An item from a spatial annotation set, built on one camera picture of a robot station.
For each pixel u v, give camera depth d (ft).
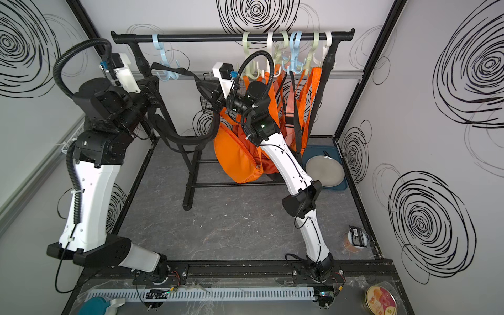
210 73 1.64
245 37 1.70
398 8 2.35
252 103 1.62
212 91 1.82
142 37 1.69
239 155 2.64
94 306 2.02
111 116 1.29
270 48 1.75
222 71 1.60
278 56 1.37
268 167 2.48
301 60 2.05
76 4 2.29
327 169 3.57
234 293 2.32
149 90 1.53
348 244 2.54
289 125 2.37
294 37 1.70
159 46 1.70
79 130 2.28
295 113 2.07
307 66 2.02
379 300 2.15
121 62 1.44
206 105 2.08
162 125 2.56
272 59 1.37
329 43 1.75
